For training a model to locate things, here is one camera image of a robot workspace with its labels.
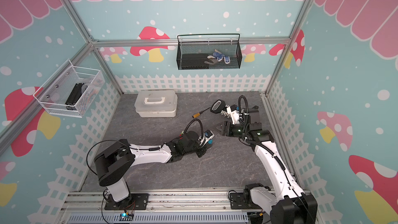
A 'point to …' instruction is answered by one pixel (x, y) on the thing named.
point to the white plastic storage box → (156, 103)
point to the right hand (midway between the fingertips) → (217, 127)
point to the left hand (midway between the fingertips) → (209, 145)
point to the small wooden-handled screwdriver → (198, 114)
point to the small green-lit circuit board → (126, 216)
